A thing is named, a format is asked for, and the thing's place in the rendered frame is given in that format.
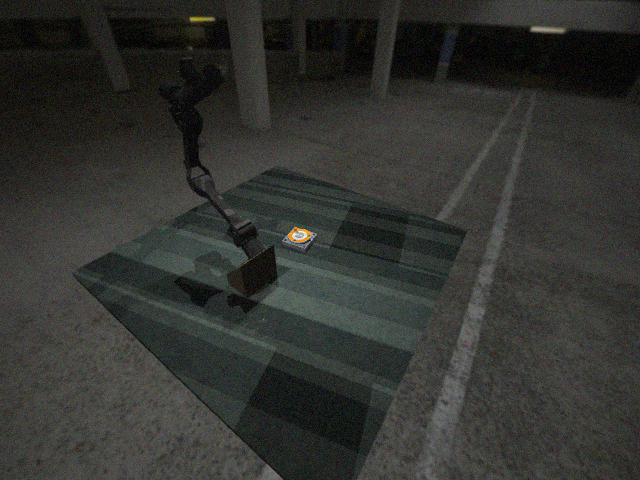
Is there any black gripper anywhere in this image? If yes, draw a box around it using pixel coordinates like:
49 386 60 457
185 62 229 102

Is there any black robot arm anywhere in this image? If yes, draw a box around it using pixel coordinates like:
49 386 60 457
159 57 266 260

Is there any round white plate with orange rim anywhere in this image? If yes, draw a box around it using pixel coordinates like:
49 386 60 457
288 227 311 243

